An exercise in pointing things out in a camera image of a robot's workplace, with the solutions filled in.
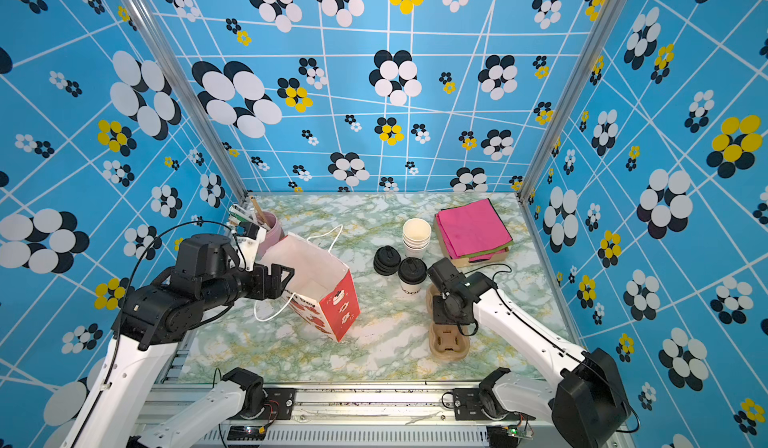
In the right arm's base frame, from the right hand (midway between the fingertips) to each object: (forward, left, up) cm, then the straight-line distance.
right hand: (445, 315), depth 81 cm
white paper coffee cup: (+9, +9, -3) cm, 14 cm away
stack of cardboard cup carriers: (-6, 0, -4) cm, 7 cm away
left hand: (+1, +39, +23) cm, 45 cm away
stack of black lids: (+19, +17, -2) cm, 25 cm away
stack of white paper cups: (+24, +7, +5) cm, 26 cm away
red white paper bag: (+11, +38, -6) cm, 40 cm away
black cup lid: (+11, +9, +5) cm, 15 cm away
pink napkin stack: (+31, -13, -2) cm, 34 cm away
